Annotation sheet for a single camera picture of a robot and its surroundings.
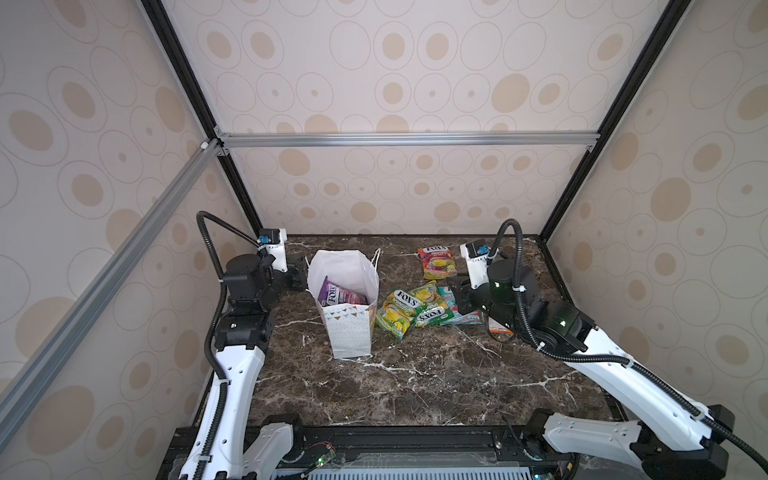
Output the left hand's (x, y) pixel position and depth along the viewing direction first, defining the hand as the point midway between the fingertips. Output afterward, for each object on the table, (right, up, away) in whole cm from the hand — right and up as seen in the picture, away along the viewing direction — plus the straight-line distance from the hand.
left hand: (309, 249), depth 69 cm
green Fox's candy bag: (+31, -17, +26) cm, 44 cm away
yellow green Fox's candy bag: (+21, -19, +25) cm, 38 cm away
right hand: (+33, -6, -2) cm, 34 cm away
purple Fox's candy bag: (+2, -12, +17) cm, 21 cm away
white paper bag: (+8, -20, +8) cm, 23 cm away
